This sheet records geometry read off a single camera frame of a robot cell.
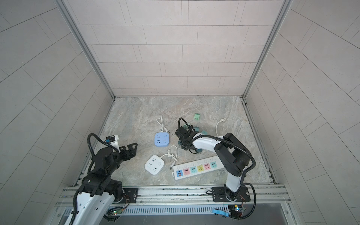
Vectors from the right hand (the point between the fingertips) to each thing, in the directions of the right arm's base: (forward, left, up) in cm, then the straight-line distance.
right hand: (186, 146), depth 92 cm
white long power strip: (-16, -5, +4) cm, 17 cm away
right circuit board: (-36, -22, 0) cm, 43 cm away
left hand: (-4, +28, +16) cm, 32 cm away
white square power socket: (-13, +19, +5) cm, 23 cm away
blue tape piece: (-37, -15, +4) cm, 40 cm away
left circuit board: (-34, +34, +6) cm, 48 cm away
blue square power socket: (+3, +15, +6) cm, 17 cm away
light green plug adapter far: (+20, -9, +5) cm, 23 cm away
